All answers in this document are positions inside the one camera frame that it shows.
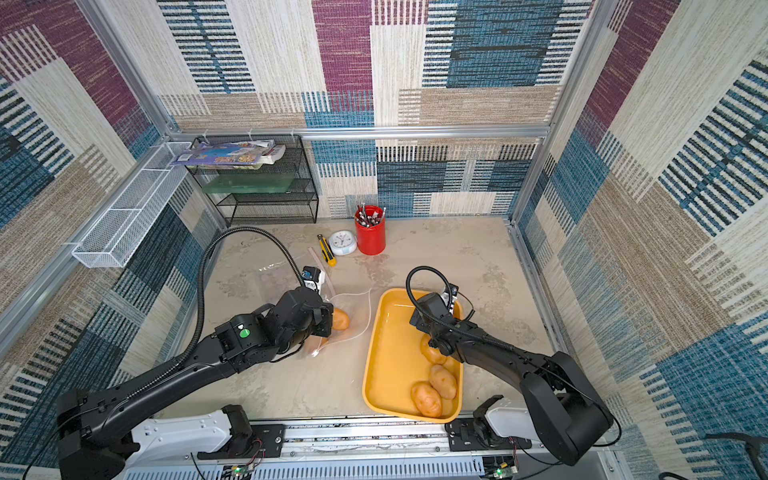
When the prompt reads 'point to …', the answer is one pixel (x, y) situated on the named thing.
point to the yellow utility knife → (327, 251)
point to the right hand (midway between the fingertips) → (433, 319)
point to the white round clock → (342, 243)
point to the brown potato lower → (427, 400)
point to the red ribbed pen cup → (371, 233)
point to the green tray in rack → (247, 183)
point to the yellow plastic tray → (393, 361)
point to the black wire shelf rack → (300, 205)
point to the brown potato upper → (444, 381)
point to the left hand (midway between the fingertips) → (334, 307)
